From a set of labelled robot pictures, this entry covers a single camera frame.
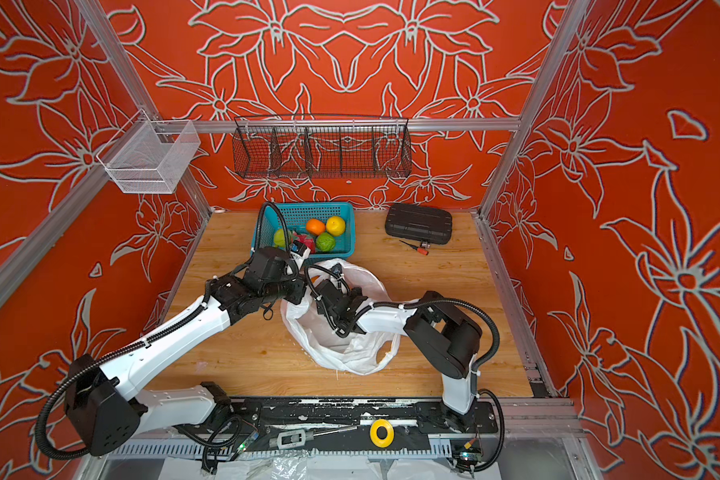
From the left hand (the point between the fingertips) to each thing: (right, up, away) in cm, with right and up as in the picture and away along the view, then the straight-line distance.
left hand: (308, 276), depth 78 cm
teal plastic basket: (-20, +17, +31) cm, 40 cm away
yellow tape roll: (+20, -38, -10) cm, 44 cm away
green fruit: (+2, +9, +25) cm, 27 cm away
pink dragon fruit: (-5, +9, +30) cm, 32 cm away
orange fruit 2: (+3, +1, -10) cm, 10 cm away
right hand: (+5, -7, +13) cm, 15 cm away
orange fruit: (-3, +14, +31) cm, 34 cm away
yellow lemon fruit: (+5, +15, +29) cm, 33 cm away
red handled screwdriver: (+36, +6, +28) cm, 46 cm away
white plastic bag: (+16, -20, -1) cm, 26 cm away
